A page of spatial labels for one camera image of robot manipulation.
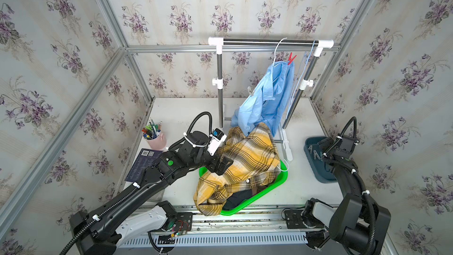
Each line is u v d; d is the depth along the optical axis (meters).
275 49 1.03
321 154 0.65
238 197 0.73
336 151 0.65
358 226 0.42
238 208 0.69
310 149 0.94
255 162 0.75
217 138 0.60
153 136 0.88
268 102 0.73
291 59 0.78
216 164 0.59
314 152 0.93
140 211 0.59
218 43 0.60
